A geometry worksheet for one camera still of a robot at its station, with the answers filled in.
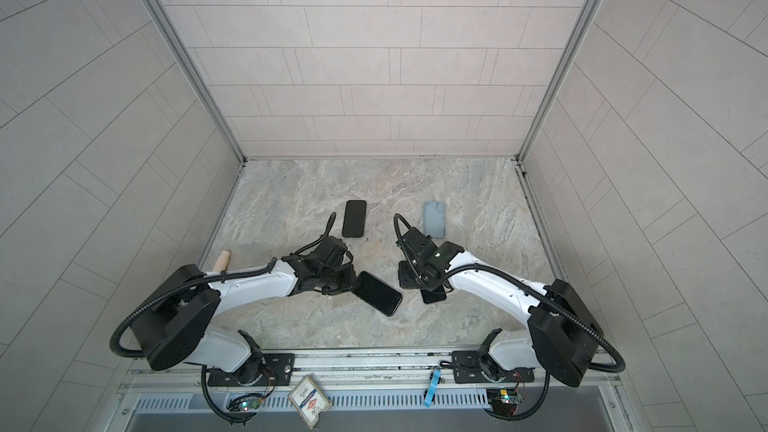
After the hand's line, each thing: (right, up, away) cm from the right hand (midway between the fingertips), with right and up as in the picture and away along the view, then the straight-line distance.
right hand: (401, 284), depth 81 cm
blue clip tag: (+7, -18, -14) cm, 24 cm away
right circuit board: (+23, -22, -13) cm, 35 cm away
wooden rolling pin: (-53, +5, +6) cm, 53 cm away
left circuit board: (-33, -20, -16) cm, 42 cm away
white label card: (-21, -21, -15) cm, 33 cm away
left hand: (-9, -1, +4) cm, 10 cm away
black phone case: (-16, +15, +18) cm, 29 cm away
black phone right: (+10, -3, +2) cm, 11 cm away
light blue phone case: (+11, +15, +19) cm, 27 cm away
